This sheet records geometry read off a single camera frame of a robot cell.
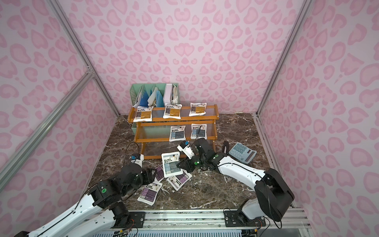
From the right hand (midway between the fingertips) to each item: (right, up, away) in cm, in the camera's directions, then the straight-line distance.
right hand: (177, 165), depth 76 cm
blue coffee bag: (+9, +19, +14) cm, 25 cm away
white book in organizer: (-9, +38, +17) cm, 43 cm away
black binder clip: (+31, +8, +26) cm, 41 cm away
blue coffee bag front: (-4, +2, 0) cm, 4 cm away
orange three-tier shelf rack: (-7, +22, +33) cm, 40 cm away
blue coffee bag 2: (-1, +16, +11) cm, 20 cm away
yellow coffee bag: (-18, +27, +2) cm, 33 cm away
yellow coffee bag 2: (-3, +28, +3) cm, 29 cm away
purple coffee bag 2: (-2, -12, +9) cm, 15 cm away
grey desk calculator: (+40, +3, +19) cm, 44 cm away
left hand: (-11, -2, -2) cm, 11 cm away
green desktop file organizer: (-26, +44, +34) cm, 61 cm away
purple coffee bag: (-16, -16, +4) cm, 23 cm away
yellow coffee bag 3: (+10, +29, +3) cm, 31 cm away
